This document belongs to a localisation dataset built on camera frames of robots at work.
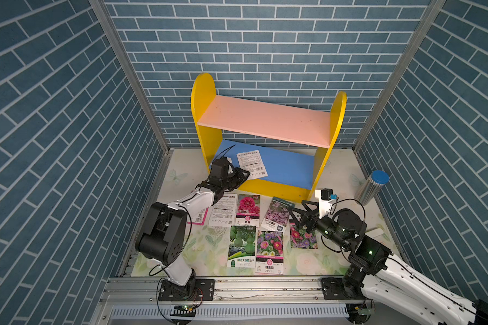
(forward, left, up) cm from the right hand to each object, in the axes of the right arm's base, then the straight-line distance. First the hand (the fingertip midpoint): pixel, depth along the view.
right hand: (298, 206), depth 69 cm
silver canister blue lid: (+18, -34, -10) cm, 40 cm away
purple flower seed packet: (+8, +5, -24) cm, 26 cm away
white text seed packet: (+8, +30, -24) cm, 39 cm away
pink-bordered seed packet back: (+4, +40, -24) cm, 47 cm away
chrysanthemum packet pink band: (-8, +8, -24) cm, 27 cm away
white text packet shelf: (+28, +19, -10) cm, 36 cm away
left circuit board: (-30, +38, -27) cm, 56 cm away
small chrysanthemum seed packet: (-1, -6, -25) cm, 25 cm away
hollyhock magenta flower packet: (+10, +19, -24) cm, 32 cm away
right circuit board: (-25, -25, -25) cm, 43 cm away
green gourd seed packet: (-7, +20, -25) cm, 32 cm away
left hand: (+20, +17, -9) cm, 27 cm away
